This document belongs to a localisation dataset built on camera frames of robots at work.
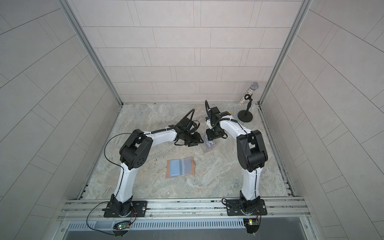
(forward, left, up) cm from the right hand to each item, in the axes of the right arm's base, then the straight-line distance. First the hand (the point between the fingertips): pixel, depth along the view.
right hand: (211, 136), depth 94 cm
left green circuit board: (-43, +45, 0) cm, 62 cm away
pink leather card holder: (-18, +20, -2) cm, 27 cm away
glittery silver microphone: (+18, -27, +24) cm, 40 cm away
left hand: (-2, +4, -2) cm, 5 cm away
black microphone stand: (+16, -27, -1) cm, 31 cm away
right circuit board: (-46, -14, -6) cm, 48 cm away
